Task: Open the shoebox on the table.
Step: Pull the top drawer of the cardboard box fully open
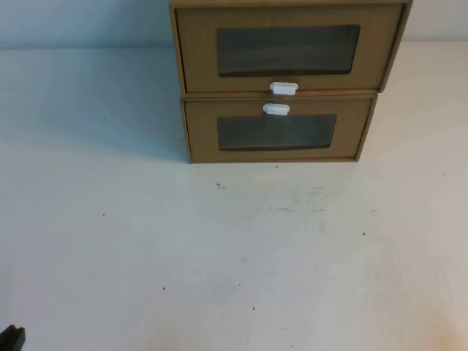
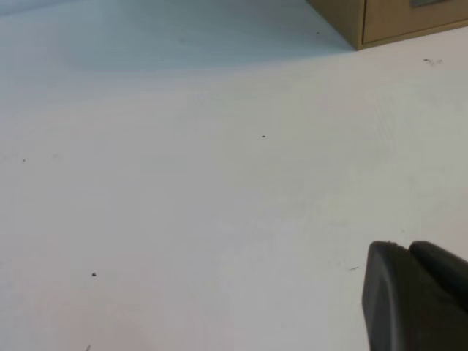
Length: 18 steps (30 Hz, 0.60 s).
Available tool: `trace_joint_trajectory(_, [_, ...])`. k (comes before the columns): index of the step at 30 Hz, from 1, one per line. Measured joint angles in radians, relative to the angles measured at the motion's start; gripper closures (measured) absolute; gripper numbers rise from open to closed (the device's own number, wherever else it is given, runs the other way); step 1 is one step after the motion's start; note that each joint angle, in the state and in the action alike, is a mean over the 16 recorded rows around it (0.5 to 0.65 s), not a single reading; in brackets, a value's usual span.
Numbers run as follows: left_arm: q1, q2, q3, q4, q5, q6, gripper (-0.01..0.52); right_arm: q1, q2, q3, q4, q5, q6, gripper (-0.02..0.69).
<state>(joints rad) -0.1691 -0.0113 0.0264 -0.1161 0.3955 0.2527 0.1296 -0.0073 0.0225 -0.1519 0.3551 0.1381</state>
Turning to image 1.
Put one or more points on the white drawer handle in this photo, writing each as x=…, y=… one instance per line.
x=276, y=109
x=283, y=89

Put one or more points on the cardboard drawer with window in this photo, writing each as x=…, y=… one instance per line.
x=253, y=46

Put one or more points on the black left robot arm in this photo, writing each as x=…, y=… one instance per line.
x=12, y=338

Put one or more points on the lower cardboard shoebox with window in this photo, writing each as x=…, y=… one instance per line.
x=318, y=128

